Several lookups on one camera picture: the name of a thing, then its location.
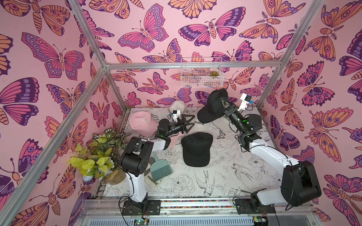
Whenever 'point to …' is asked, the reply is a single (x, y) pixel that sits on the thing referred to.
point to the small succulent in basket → (214, 73)
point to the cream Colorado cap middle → (208, 127)
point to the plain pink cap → (176, 139)
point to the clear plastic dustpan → (149, 181)
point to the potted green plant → (101, 159)
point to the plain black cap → (196, 148)
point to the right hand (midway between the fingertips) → (221, 98)
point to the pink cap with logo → (143, 124)
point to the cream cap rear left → (175, 105)
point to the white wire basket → (201, 72)
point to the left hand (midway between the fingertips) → (196, 121)
